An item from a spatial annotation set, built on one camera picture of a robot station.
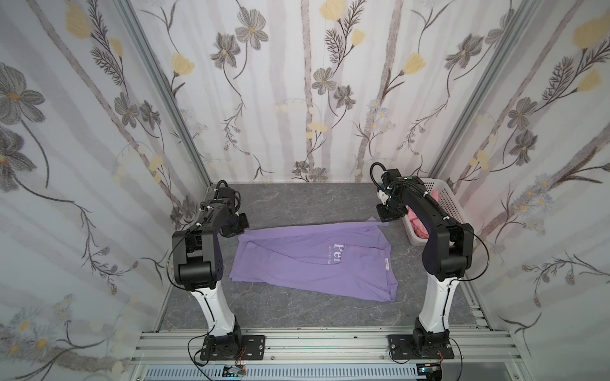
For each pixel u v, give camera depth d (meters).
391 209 0.80
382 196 0.88
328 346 0.76
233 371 0.70
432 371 0.73
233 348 0.67
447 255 0.53
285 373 0.70
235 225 0.84
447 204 1.06
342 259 0.93
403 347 0.73
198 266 0.52
